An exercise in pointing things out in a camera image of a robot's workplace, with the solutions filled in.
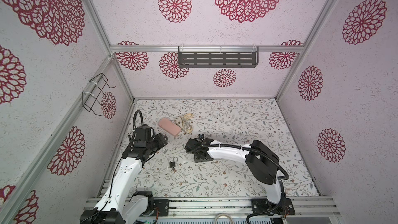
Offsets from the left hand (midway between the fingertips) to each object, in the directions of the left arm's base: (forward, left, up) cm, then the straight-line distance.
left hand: (164, 142), depth 83 cm
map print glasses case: (+20, -10, -10) cm, 24 cm away
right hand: (-3, -18, -11) cm, 21 cm away
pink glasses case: (+17, +1, -10) cm, 20 cm away
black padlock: (-7, -3, -12) cm, 14 cm away
